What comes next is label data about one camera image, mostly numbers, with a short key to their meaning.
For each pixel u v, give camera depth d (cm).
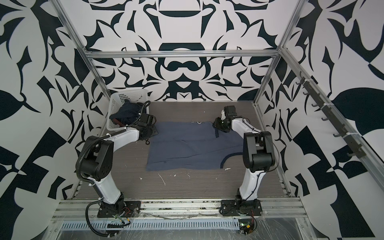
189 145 96
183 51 92
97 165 48
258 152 51
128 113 100
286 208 76
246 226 70
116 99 112
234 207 74
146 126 76
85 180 49
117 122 98
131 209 74
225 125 76
